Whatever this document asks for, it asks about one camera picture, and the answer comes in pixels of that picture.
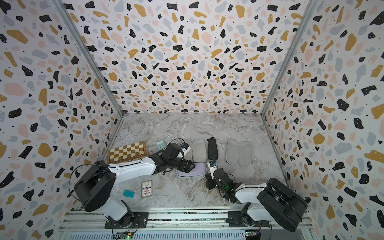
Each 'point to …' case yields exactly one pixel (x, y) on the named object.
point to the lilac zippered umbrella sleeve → (199, 170)
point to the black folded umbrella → (213, 153)
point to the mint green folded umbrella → (161, 145)
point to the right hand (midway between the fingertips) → (206, 175)
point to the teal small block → (128, 193)
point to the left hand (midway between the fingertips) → (192, 163)
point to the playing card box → (146, 188)
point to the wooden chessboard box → (127, 152)
